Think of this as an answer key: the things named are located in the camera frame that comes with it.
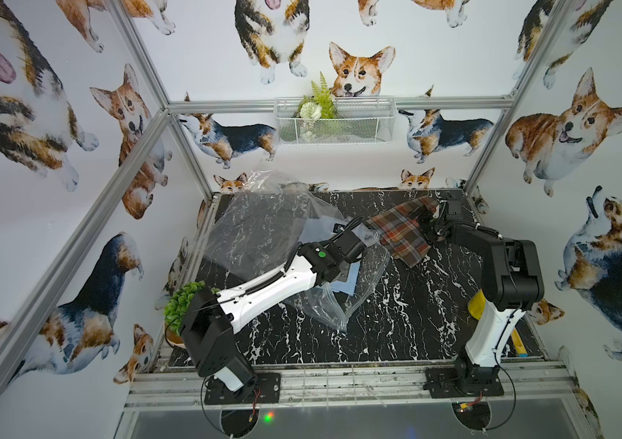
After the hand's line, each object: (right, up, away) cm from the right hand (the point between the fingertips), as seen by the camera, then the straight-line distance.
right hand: (409, 215), depth 100 cm
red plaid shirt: (-1, -5, +5) cm, 8 cm away
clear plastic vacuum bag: (-56, -2, +12) cm, 57 cm away
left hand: (-26, -14, -19) cm, 35 cm away
